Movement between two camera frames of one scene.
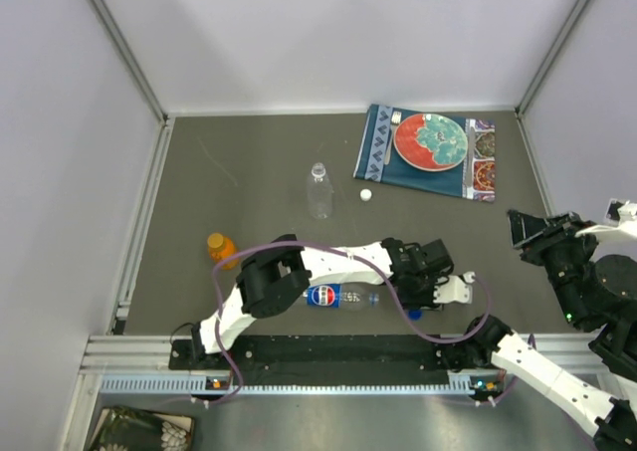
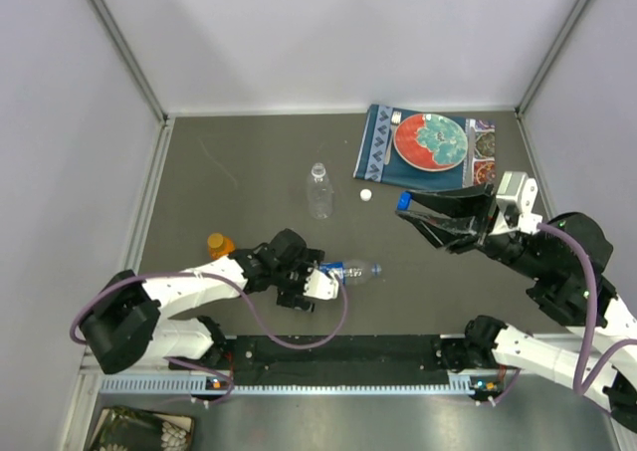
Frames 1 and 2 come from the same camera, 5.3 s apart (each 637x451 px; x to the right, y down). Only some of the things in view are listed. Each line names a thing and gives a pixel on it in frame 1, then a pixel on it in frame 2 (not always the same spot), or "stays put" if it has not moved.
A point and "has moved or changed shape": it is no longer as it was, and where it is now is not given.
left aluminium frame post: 123,46 stays put
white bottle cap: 365,194 stays put
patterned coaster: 484,159 stays put
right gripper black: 531,234 -> 457,233
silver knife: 471,137 stays put
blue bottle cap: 415,315 -> 404,200
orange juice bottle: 220,247 stays put
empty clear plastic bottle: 319,193 stays put
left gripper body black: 419,295 -> 292,279
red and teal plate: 430,141 stays put
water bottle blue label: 339,296 has moved or changed shape
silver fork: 395,119 stays put
